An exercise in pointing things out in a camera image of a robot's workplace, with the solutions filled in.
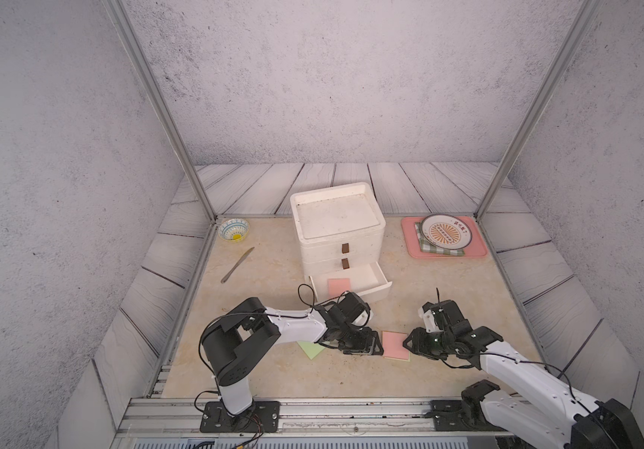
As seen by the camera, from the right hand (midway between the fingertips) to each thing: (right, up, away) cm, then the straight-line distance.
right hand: (409, 345), depth 82 cm
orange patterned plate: (+24, +34, +32) cm, 52 cm away
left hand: (-9, -3, -2) cm, 9 cm away
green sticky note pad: (-29, -2, +2) cm, 29 cm away
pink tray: (+33, +27, +27) cm, 50 cm away
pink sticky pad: (-21, +14, +17) cm, 30 cm away
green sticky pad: (-3, -5, +1) cm, 6 cm away
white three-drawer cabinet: (-20, +34, +4) cm, 40 cm away
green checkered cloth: (+15, +27, +26) cm, 40 cm away
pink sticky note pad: (-5, 0, +1) cm, 5 cm away
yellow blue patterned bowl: (-62, +34, +33) cm, 78 cm away
